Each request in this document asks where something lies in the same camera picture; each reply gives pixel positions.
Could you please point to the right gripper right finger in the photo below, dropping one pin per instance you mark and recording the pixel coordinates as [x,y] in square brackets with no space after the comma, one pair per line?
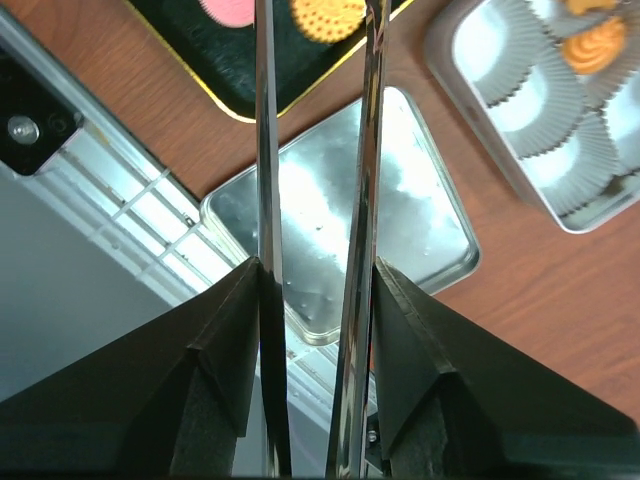
[457,402]

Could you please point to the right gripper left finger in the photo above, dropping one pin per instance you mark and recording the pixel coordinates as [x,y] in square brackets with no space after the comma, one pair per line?
[169,399]

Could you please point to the silver metal tongs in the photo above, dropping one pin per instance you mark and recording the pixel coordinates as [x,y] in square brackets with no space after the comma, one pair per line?
[346,450]

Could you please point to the black cookie tray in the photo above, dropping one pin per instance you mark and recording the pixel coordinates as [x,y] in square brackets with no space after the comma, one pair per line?
[221,59]

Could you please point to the orange swirl cookie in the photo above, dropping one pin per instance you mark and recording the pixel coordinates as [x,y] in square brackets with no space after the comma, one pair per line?
[593,50]

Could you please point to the orange waffle cookie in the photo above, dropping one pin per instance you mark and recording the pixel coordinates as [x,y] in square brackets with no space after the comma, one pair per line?
[581,7]

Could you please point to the silver tin lid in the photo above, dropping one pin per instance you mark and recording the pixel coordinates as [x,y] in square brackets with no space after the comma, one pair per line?
[422,228]

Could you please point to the silver cookie tin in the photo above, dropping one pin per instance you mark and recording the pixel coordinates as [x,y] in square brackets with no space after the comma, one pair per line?
[568,143]

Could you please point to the pink sandwich cookie lower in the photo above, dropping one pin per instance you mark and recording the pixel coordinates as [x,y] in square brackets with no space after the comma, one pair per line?
[230,13]

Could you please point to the orange dotted round cookie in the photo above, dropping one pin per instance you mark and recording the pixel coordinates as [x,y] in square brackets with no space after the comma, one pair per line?
[327,21]

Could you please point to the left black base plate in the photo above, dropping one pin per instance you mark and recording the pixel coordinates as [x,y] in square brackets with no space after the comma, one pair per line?
[35,120]

